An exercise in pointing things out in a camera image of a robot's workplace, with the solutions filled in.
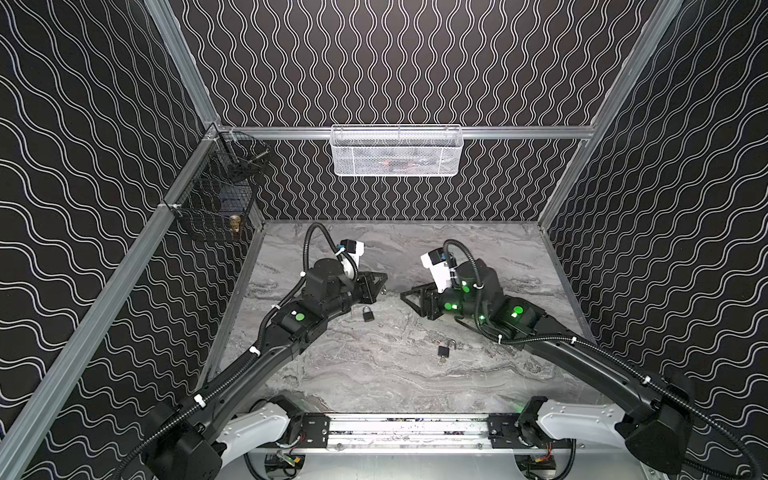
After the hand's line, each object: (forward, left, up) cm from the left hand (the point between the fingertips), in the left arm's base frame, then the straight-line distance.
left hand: (395, 277), depth 70 cm
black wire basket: (+28, +55, +1) cm, 62 cm away
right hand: (-2, -3, -4) cm, 5 cm away
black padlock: (+5, +9, -28) cm, 30 cm away
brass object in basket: (+17, +45, +1) cm, 48 cm away
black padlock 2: (-5, -14, -29) cm, 33 cm away
